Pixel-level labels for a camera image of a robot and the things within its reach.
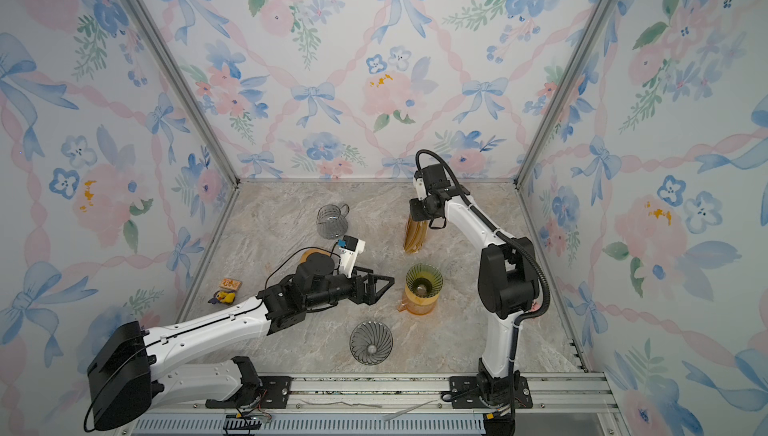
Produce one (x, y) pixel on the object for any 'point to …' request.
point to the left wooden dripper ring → (311, 251)
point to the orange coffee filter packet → (415, 236)
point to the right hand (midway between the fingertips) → (417, 208)
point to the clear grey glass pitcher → (331, 221)
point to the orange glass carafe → (416, 304)
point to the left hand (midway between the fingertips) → (386, 276)
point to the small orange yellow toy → (227, 293)
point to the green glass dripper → (424, 280)
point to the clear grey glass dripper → (371, 343)
